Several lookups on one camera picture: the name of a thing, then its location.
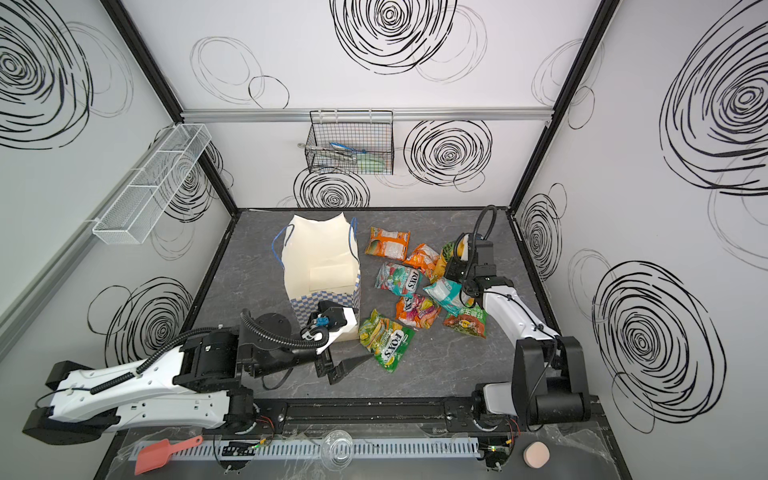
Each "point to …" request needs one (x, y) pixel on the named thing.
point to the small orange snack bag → (429, 260)
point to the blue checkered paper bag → (321, 262)
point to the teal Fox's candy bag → (399, 279)
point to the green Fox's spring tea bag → (385, 338)
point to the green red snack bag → (468, 319)
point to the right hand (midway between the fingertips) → (446, 262)
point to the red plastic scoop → (155, 455)
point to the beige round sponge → (536, 454)
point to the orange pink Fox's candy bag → (417, 311)
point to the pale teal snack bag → (447, 293)
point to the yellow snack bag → (441, 264)
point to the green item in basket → (371, 162)
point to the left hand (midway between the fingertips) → (364, 334)
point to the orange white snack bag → (388, 244)
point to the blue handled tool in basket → (338, 146)
